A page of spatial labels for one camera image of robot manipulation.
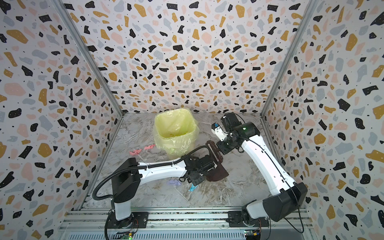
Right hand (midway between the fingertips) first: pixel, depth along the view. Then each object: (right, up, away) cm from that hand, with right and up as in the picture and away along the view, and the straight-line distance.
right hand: (220, 144), depth 75 cm
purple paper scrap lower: (-25, -23, +11) cm, 36 cm away
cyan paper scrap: (-14, -25, +9) cm, 30 cm away
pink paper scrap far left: (-53, -8, +23) cm, 58 cm away
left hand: (-11, -18, +8) cm, 22 cm away
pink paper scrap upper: (-44, -5, +26) cm, 51 cm away
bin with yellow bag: (-27, +6, +25) cm, 37 cm away
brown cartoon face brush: (-2, -5, +8) cm, 10 cm away
